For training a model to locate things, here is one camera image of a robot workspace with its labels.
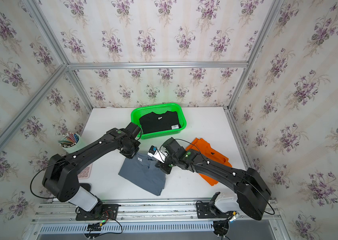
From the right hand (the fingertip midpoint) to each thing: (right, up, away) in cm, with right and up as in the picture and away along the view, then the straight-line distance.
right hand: (158, 164), depth 78 cm
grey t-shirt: (-10, -5, +6) cm, 13 cm away
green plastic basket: (-17, +29, +31) cm, 46 cm away
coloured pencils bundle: (-54, +12, +8) cm, 56 cm away
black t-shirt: (-6, +22, +33) cm, 40 cm away
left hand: (-10, +5, +7) cm, 13 cm away
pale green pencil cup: (-46, +9, +6) cm, 47 cm away
